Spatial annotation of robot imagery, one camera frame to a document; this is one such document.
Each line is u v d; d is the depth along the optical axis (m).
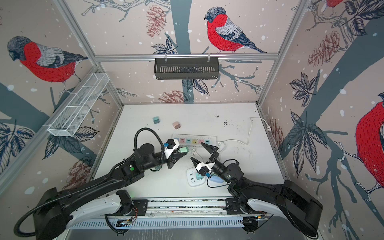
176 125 1.05
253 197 0.56
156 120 1.10
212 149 0.66
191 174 0.81
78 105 0.79
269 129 1.09
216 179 0.82
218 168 0.65
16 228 0.38
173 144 0.60
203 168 0.59
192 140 0.96
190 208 0.75
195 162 0.73
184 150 0.69
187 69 1.06
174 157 0.63
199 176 0.78
